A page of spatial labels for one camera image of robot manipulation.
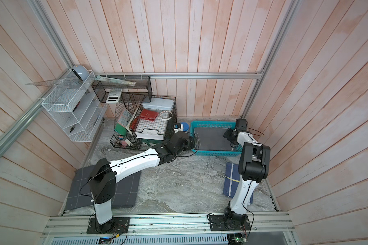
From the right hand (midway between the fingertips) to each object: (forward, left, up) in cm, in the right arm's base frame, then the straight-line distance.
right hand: (227, 133), depth 103 cm
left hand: (-16, +27, +13) cm, 34 cm away
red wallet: (0, +52, +17) cm, 55 cm away
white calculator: (+13, +76, +22) cm, 80 cm away
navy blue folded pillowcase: (-30, +1, -5) cm, 31 cm away
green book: (+1, +74, +3) cm, 74 cm away
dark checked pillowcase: (-32, +91, -3) cm, 96 cm away
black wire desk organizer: (-7, +55, +16) cm, 57 cm away
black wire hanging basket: (+24, +61, +17) cm, 68 cm away
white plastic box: (+11, +46, +17) cm, 51 cm away
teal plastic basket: (-13, -5, -3) cm, 14 cm away
